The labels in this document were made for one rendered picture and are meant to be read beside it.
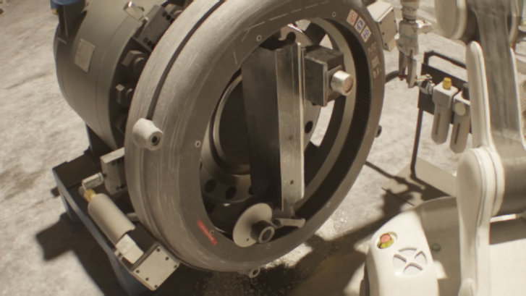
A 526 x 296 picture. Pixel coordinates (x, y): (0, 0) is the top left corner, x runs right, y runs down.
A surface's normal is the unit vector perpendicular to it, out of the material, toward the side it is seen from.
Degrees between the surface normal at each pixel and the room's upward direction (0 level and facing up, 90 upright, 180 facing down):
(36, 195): 0
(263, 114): 92
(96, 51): 57
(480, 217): 73
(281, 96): 90
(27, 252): 0
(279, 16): 90
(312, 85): 92
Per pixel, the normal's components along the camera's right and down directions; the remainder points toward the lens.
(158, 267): 0.69, 0.38
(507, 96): 0.00, -0.03
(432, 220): 0.01, 0.22
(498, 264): 0.00, -0.43
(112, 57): -0.61, -0.15
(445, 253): -0.02, -0.84
